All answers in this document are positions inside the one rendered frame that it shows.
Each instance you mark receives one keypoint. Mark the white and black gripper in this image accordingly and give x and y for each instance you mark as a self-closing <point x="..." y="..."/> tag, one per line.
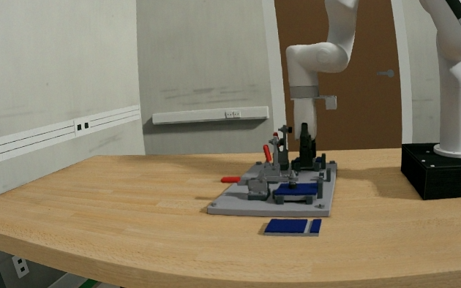
<point x="305" y="116"/>

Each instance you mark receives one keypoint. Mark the blue part with slot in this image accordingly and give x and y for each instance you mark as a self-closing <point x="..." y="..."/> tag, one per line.
<point x="293" y="227"/>

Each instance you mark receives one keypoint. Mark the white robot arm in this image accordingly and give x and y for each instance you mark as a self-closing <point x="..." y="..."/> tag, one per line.
<point x="334" y="55"/>

